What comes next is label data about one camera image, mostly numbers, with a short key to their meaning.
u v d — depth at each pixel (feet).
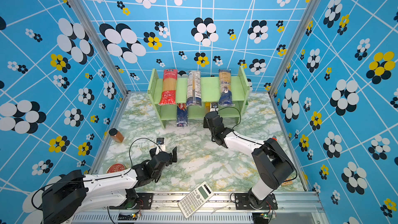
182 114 2.85
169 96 2.48
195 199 2.41
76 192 1.38
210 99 2.58
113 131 2.87
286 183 1.50
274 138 3.15
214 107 2.53
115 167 2.66
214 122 2.21
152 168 2.07
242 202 2.38
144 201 2.40
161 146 2.37
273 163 1.48
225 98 2.50
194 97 2.52
